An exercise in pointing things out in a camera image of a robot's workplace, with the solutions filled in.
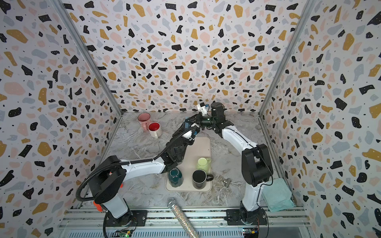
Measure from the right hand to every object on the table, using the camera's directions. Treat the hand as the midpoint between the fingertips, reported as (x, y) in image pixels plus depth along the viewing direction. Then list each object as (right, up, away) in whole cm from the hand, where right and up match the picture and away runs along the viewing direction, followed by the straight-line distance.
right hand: (187, 121), depth 80 cm
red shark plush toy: (-45, -44, -5) cm, 63 cm away
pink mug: (-33, +3, +26) cm, 42 cm away
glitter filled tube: (-7, -42, -6) cm, 43 cm away
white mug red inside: (-26, -4, +26) cm, 36 cm away
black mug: (+7, -30, -2) cm, 31 cm away
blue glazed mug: (0, -2, -1) cm, 2 cm away
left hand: (0, -1, -1) cm, 1 cm away
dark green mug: (-6, -29, -4) cm, 30 cm away
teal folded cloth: (+50, -41, +1) cm, 65 cm away
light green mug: (+10, -24, +4) cm, 26 cm away
